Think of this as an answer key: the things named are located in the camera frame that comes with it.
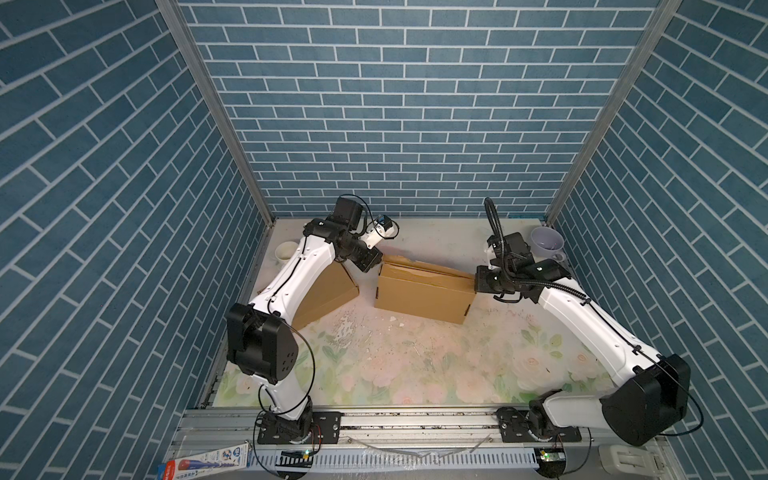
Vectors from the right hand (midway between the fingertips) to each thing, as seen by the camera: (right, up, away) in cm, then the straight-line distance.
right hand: (472, 277), depth 82 cm
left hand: (-26, +5, +2) cm, 27 cm away
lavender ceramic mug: (+35, +10, +27) cm, 45 cm away
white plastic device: (+34, -41, -14) cm, 54 cm away
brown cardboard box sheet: (-13, -4, +1) cm, 14 cm away
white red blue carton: (-66, -42, -14) cm, 79 cm away
